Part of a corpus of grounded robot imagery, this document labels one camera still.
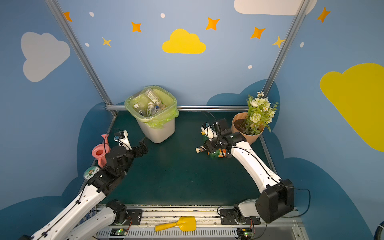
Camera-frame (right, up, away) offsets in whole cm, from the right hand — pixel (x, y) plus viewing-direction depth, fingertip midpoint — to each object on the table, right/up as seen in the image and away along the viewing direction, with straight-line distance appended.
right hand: (210, 142), depth 82 cm
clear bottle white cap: (-43, +20, +11) cm, 49 cm away
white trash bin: (-32, +5, +10) cm, 34 cm away
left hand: (-36, +2, -8) cm, 37 cm away
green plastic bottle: (+2, -6, -3) cm, 7 cm away
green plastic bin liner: (-35, +23, +16) cm, 44 cm away
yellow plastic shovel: (-14, -39, -10) cm, 43 cm away
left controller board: (-46, -42, -11) cm, 64 cm away
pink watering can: (-65, -6, +4) cm, 65 cm away
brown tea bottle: (-6, -7, +16) cm, 19 cm away
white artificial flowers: (+29, +16, +2) cm, 33 cm away
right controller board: (+15, -44, -10) cm, 47 cm away
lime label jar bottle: (-38, +22, +14) cm, 46 cm away
